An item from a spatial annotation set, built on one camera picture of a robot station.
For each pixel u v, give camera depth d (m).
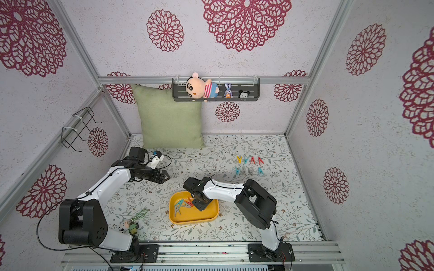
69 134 0.73
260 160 1.06
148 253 0.73
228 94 0.90
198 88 0.84
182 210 0.86
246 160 1.06
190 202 0.88
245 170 1.02
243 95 0.92
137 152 0.70
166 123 1.00
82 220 0.43
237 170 1.02
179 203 0.88
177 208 0.85
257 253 0.74
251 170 1.02
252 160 1.06
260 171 1.01
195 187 0.68
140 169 0.66
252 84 0.94
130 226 0.80
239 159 1.06
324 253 0.76
